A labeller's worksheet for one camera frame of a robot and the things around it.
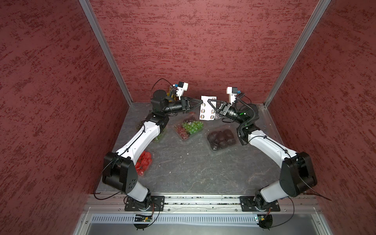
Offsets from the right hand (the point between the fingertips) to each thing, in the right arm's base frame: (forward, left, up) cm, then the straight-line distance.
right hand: (207, 103), depth 68 cm
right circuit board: (-44, -28, -40) cm, 66 cm away
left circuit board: (-43, +35, -41) cm, 68 cm away
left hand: (-2, +3, +1) cm, 4 cm away
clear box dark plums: (0, -11, -34) cm, 36 cm away
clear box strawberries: (-14, +37, -33) cm, 52 cm away
